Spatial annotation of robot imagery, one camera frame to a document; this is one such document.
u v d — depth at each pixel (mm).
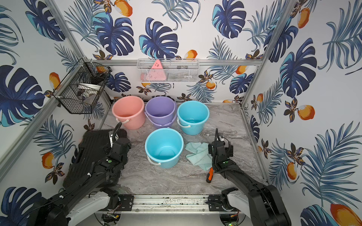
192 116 1111
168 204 761
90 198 578
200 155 878
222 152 672
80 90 925
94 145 881
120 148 621
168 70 943
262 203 407
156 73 902
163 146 942
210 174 818
